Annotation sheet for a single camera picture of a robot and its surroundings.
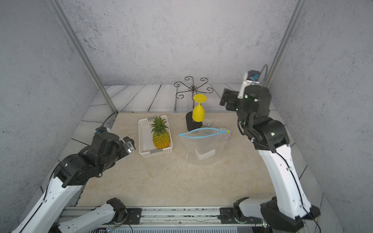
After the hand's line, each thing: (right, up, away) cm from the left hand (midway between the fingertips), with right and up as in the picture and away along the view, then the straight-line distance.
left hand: (130, 145), depth 66 cm
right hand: (+43, +23, -9) cm, 49 cm away
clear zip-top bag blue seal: (+34, -2, +7) cm, 35 cm away
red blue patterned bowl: (+43, +3, +5) cm, 43 cm away
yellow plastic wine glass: (+32, +17, +25) cm, 44 cm away
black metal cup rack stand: (+26, +35, +28) cm, 52 cm away
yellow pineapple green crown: (+9, +2, +23) cm, 25 cm away
